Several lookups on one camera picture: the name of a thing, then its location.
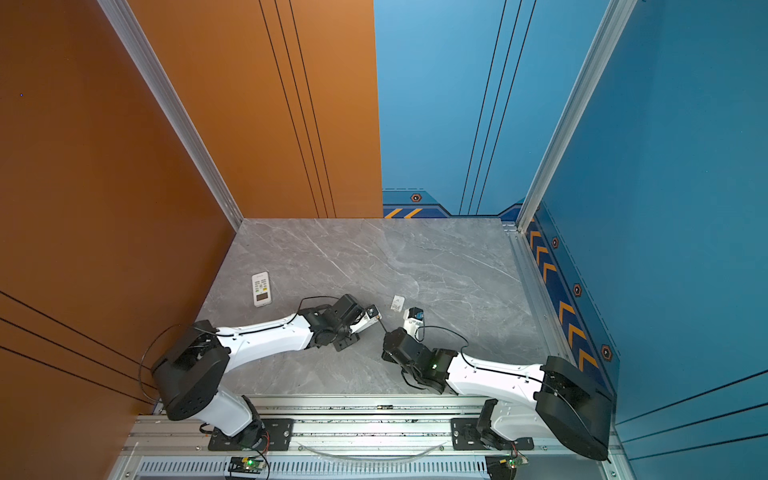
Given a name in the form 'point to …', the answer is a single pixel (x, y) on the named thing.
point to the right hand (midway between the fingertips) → (381, 342)
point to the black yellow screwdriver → (378, 317)
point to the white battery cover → (397, 303)
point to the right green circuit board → (518, 461)
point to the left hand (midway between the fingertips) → (351, 325)
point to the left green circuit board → (245, 465)
